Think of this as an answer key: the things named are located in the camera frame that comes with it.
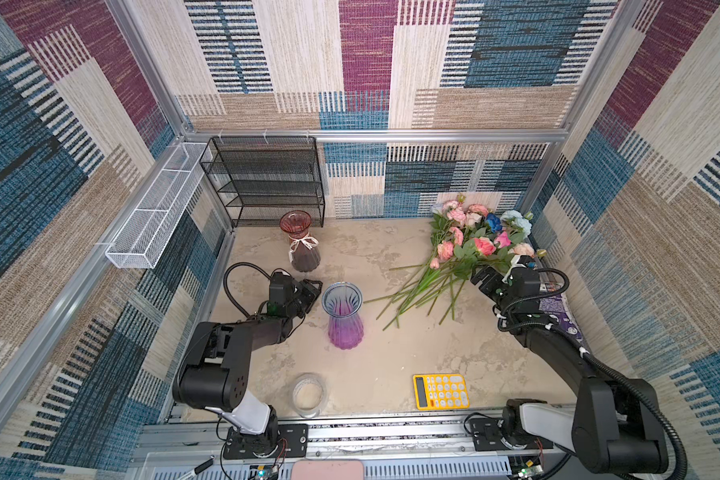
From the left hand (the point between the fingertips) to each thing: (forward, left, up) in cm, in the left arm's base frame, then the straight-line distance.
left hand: (321, 281), depth 93 cm
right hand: (-3, -48, +5) cm, 48 cm away
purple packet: (-7, -72, -6) cm, 73 cm away
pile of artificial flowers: (+17, -50, -1) cm, 53 cm away
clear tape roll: (-30, +2, -9) cm, 32 cm away
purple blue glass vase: (-11, -7, +7) cm, 15 cm away
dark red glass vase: (+8, +5, +6) cm, 11 cm away
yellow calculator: (-31, -33, -7) cm, 46 cm away
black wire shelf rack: (+38, +21, +9) cm, 44 cm away
